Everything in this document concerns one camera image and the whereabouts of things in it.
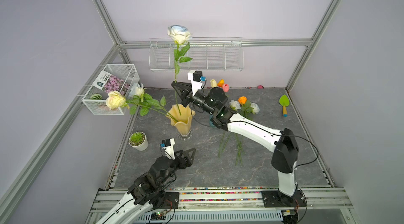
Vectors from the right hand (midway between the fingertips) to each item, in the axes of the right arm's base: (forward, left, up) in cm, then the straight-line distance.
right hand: (173, 82), depth 62 cm
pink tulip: (+9, -23, -13) cm, 28 cm away
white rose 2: (+16, -46, -41) cm, 64 cm away
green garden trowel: (+26, -69, -44) cm, 86 cm away
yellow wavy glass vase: (+4, +1, -30) cm, 30 cm away
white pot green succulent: (-8, +24, -35) cm, 43 cm away
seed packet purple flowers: (+9, +34, -8) cm, 36 cm away
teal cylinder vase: (-13, -15, -9) cm, 22 cm away
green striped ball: (+2, +37, -10) cm, 38 cm away
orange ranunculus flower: (+24, -38, -40) cm, 61 cm away
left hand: (-16, -5, -30) cm, 35 cm away
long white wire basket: (+45, -23, -17) cm, 53 cm away
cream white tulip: (+13, -17, -13) cm, 25 cm away
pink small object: (+42, -56, -45) cm, 84 cm away
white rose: (0, +15, -12) cm, 19 cm away
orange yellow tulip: (+14, -21, -14) cm, 29 cm away
